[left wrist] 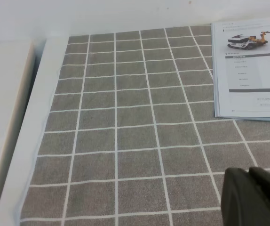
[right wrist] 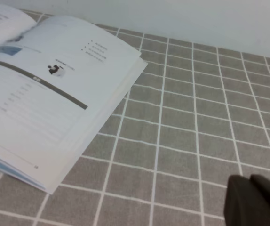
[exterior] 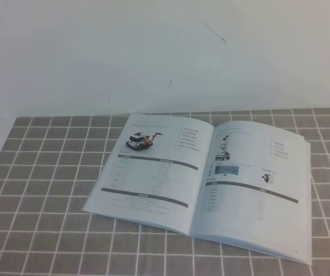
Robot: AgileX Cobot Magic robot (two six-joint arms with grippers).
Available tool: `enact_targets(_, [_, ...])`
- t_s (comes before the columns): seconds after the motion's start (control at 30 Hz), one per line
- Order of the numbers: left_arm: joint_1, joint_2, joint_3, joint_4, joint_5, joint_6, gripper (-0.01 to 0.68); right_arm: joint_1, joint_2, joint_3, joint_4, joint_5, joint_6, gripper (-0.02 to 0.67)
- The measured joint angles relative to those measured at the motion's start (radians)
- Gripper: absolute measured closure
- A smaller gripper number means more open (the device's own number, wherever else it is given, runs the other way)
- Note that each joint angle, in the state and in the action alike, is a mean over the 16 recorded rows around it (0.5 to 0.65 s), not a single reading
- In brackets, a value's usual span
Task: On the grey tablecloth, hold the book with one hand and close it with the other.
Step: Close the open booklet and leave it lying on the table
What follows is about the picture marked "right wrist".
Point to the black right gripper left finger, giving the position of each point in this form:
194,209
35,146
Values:
244,204

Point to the white booklet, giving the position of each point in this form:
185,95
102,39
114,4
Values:
60,80

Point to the grey checked tablecloth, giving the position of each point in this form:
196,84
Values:
195,116

